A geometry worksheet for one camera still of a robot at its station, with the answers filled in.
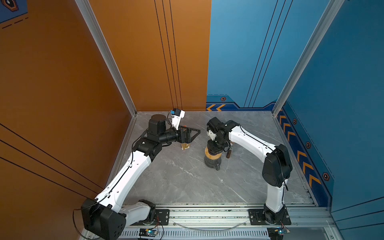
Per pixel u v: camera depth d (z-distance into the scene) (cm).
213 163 86
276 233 71
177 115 62
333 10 70
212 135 79
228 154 91
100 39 80
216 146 75
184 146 97
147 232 71
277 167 48
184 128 62
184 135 62
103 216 37
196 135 65
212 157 84
